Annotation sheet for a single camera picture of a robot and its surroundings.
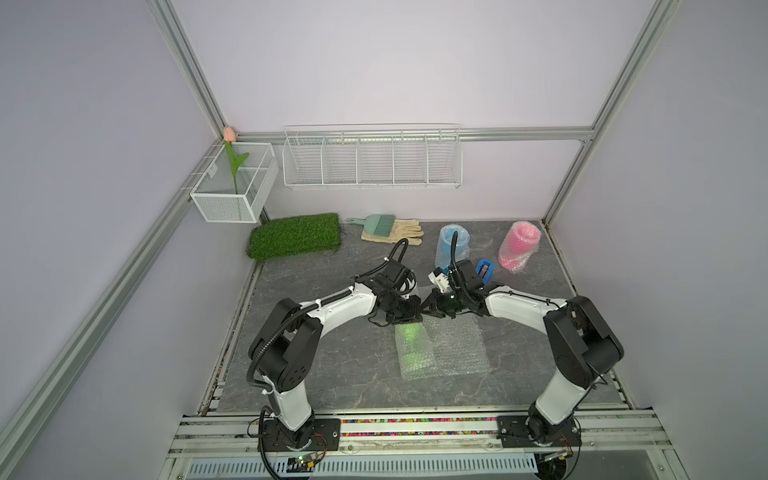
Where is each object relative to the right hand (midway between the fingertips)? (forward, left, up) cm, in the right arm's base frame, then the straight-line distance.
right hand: (416, 308), depth 89 cm
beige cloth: (+40, +1, -8) cm, 40 cm away
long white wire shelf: (+47, +14, +21) cm, 54 cm away
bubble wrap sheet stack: (-9, -7, -7) cm, 14 cm away
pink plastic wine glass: (+18, -33, +7) cm, 38 cm away
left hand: (-5, -2, +1) cm, 5 cm away
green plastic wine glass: (-14, +1, +1) cm, 14 cm away
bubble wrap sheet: (+19, -34, +9) cm, 40 cm away
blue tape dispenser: (+16, -24, -2) cm, 29 cm away
